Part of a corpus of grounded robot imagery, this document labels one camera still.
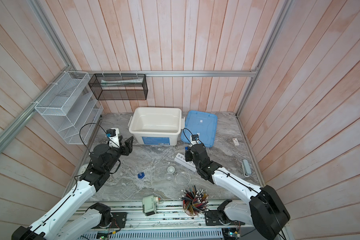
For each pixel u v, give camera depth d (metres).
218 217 0.70
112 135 0.63
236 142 1.03
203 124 1.14
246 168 0.88
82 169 0.89
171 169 0.89
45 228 0.40
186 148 0.83
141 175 0.88
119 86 1.04
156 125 1.14
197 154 0.61
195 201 0.67
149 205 0.74
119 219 0.73
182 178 0.88
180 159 0.92
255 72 0.93
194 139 0.72
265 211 0.40
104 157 0.58
